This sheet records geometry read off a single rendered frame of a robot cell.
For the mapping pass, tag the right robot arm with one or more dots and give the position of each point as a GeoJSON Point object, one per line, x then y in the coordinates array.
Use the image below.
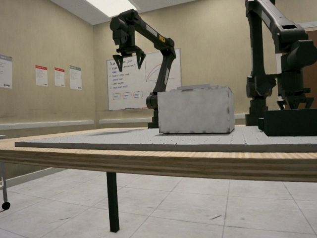
{"type": "Point", "coordinates": [124, 26]}

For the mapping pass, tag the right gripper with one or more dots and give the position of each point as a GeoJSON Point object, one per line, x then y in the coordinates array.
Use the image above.
{"type": "Point", "coordinates": [127, 52]}

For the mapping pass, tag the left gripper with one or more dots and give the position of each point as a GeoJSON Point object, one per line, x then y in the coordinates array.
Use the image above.
{"type": "Point", "coordinates": [295, 96]}

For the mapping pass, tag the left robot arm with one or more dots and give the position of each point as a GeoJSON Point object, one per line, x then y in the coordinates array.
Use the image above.
{"type": "Point", "coordinates": [299, 53]}

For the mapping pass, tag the grey work mat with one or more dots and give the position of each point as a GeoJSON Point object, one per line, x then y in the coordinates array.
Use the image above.
{"type": "Point", "coordinates": [240, 139]}

